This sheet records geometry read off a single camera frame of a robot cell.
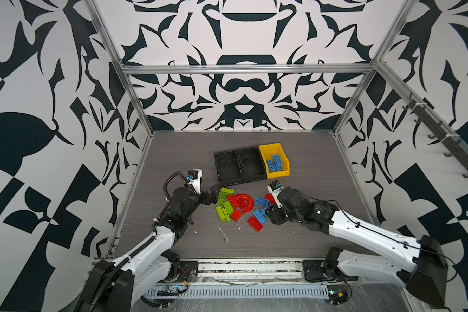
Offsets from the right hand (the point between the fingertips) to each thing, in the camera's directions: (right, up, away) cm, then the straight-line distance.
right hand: (270, 208), depth 78 cm
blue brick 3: (-2, -1, +13) cm, 13 cm away
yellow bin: (+4, +23, +29) cm, 37 cm away
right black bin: (-5, +16, +26) cm, 31 cm away
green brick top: (-18, +4, +16) cm, 24 cm away
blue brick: (+5, +14, +24) cm, 28 cm away
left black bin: (-17, +14, +22) cm, 31 cm away
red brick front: (-5, -9, +7) cm, 12 cm away
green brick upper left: (-20, +2, +13) cm, 24 cm away
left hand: (-24, +12, +3) cm, 27 cm away
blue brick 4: (-3, -6, +9) cm, 11 cm away
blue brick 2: (+9, +15, +23) cm, 29 cm away
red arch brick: (-9, -1, +13) cm, 16 cm away
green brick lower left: (-19, -5, +7) cm, 21 cm away
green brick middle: (-17, -3, +12) cm, 21 cm away
